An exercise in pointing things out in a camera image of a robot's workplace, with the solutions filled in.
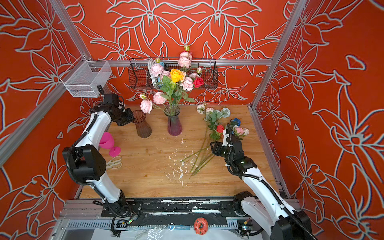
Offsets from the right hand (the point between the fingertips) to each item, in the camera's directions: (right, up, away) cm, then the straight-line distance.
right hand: (212, 143), depth 81 cm
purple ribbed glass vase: (-23, +8, +20) cm, 31 cm away
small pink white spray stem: (+5, +16, +29) cm, 34 cm away
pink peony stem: (-29, +25, -1) cm, 38 cm away
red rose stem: (+9, +7, +20) cm, 23 cm away
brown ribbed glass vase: (-42, +7, +12) cm, 44 cm away
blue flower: (+22, +11, +23) cm, 34 cm away
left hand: (-47, +15, +7) cm, 49 cm away
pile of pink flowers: (+4, +2, +20) cm, 20 cm away
